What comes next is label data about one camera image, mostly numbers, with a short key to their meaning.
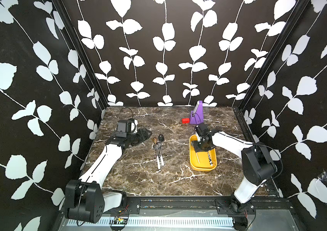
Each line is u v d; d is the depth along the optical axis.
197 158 0.91
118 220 0.70
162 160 0.90
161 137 1.01
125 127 0.64
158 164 0.88
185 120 1.11
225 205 0.73
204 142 0.71
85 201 0.39
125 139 0.61
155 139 1.01
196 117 1.08
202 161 0.90
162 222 0.70
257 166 0.48
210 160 0.90
